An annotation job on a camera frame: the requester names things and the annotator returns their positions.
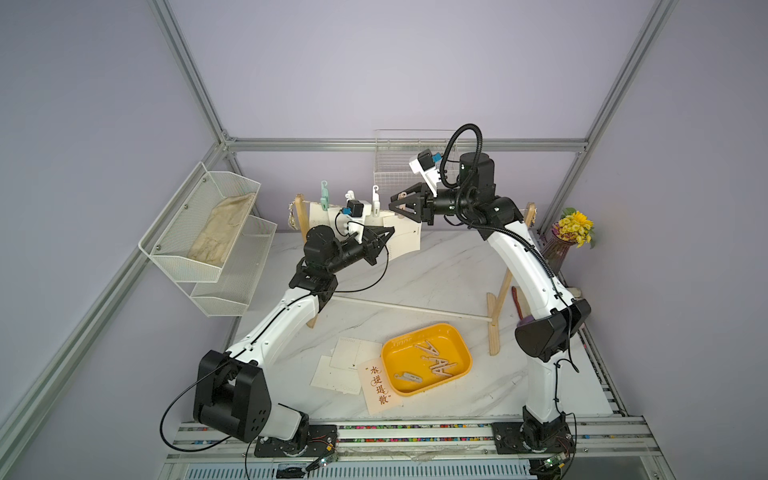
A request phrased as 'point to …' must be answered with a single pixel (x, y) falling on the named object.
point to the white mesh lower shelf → (229, 295)
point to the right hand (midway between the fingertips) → (393, 208)
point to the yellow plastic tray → (399, 355)
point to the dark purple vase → (555, 251)
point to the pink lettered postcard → (380, 397)
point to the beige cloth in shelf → (218, 232)
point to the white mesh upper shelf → (193, 236)
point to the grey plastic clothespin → (408, 376)
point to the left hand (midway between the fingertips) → (391, 233)
